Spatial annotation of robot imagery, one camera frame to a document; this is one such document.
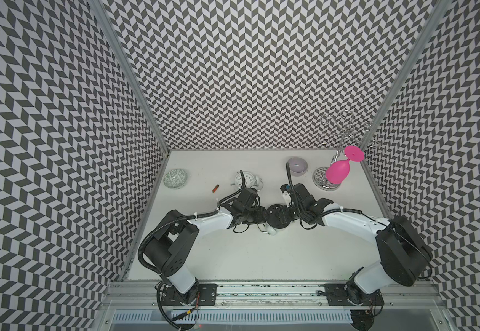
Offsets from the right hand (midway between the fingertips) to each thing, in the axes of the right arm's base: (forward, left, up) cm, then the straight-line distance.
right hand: (282, 218), depth 88 cm
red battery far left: (+17, +31, -1) cm, 35 cm away
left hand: (0, +7, 0) cm, 7 cm away
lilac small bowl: (+32, -12, -4) cm, 35 cm away
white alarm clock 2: (+20, +14, 0) cm, 24 cm away
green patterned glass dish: (+23, +52, -1) cm, 57 cm away
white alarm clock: (0, +2, +2) cm, 3 cm away
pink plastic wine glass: (+12, -22, +18) cm, 30 cm away
